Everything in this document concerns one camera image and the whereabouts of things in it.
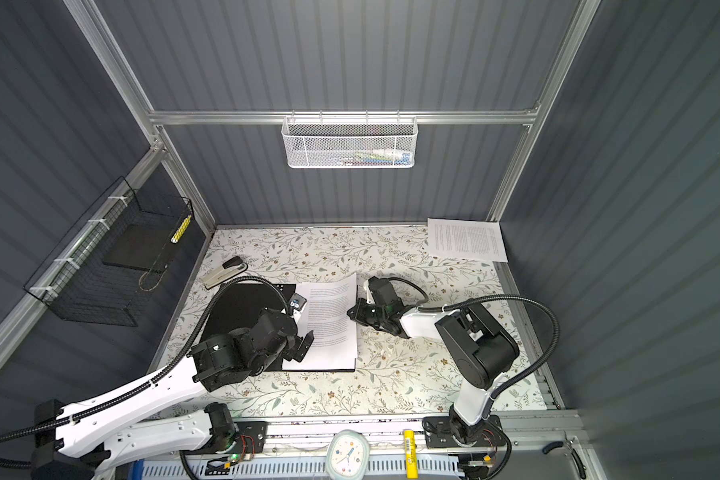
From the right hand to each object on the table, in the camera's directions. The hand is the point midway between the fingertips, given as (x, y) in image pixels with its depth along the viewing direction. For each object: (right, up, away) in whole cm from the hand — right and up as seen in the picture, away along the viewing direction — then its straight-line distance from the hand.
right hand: (349, 314), depth 91 cm
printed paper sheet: (+45, +24, +25) cm, 57 cm away
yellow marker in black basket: (-46, +26, -9) cm, 53 cm away
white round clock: (+1, -29, -22) cm, 36 cm away
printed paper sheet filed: (-6, -11, -5) cm, 13 cm away
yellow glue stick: (+16, -28, -21) cm, 38 cm away
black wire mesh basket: (-58, +15, -19) cm, 63 cm away
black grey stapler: (-42, +14, +13) cm, 46 cm away
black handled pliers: (+55, -28, -19) cm, 64 cm away
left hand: (-12, +1, -17) cm, 21 cm away
